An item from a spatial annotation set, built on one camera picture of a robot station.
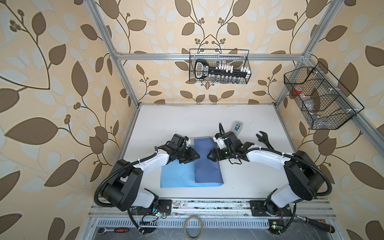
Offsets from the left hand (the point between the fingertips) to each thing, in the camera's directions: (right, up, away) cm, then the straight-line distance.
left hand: (199, 156), depth 84 cm
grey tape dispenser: (+27, +16, +17) cm, 35 cm away
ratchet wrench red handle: (-45, -30, -16) cm, 57 cm away
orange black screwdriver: (+57, -28, -15) cm, 65 cm away
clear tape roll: (+1, -30, -14) cm, 33 cm away
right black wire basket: (+62, +29, -11) cm, 70 cm away
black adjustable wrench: (+44, +8, +15) cm, 47 cm away
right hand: (+8, -1, +2) cm, 9 cm away
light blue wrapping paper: (+1, -7, -5) cm, 9 cm away
